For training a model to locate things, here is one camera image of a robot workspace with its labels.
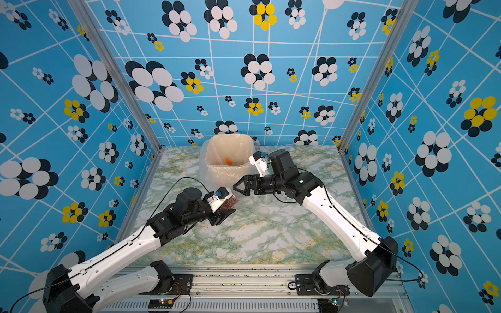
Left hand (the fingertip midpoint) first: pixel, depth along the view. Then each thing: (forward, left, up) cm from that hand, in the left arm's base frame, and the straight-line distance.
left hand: (232, 200), depth 74 cm
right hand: (+1, -5, +8) cm, 9 cm away
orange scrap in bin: (+27, +5, -8) cm, 29 cm away
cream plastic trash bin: (+29, 0, -1) cm, 29 cm away
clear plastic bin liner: (+14, +13, +5) cm, 20 cm away
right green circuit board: (-31, -36, -24) cm, 53 cm away
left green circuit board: (-31, +27, -23) cm, 47 cm away
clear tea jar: (-3, 0, +3) cm, 4 cm away
